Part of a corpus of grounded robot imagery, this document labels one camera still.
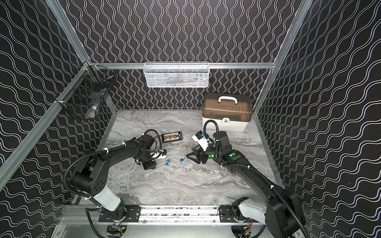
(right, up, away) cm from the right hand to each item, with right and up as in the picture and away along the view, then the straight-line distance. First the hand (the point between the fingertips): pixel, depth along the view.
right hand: (191, 150), depth 77 cm
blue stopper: (-6, -9, +18) cm, 21 cm away
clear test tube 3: (-3, +1, +24) cm, 24 cm away
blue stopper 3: (-15, -11, +15) cm, 24 cm away
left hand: (-24, -10, +14) cm, 30 cm away
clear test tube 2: (-22, -14, +12) cm, 28 cm away
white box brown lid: (+25, +21, +15) cm, 37 cm away
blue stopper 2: (-14, -9, +16) cm, 23 cm away
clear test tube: (-19, -11, +14) cm, 26 cm away
